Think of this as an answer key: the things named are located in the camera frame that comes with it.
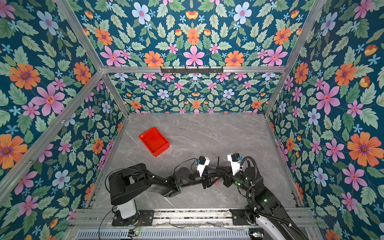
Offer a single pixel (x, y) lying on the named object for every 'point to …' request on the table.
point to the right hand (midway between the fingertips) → (217, 168)
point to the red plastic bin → (155, 141)
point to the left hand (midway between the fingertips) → (221, 173)
